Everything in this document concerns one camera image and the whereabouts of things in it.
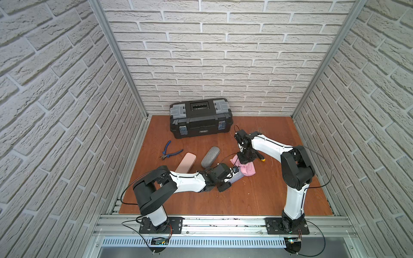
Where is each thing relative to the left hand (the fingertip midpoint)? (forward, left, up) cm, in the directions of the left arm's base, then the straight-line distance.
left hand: (228, 177), depth 87 cm
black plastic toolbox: (+34, +16, +14) cm, 40 cm away
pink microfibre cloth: (+4, -11, +3) cm, 12 cm away
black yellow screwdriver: (+11, -22, +1) cm, 25 cm away
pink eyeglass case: (+9, +24, 0) cm, 26 cm away
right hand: (+10, -12, +1) cm, 16 cm away
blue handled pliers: (+16, +39, -1) cm, 42 cm away
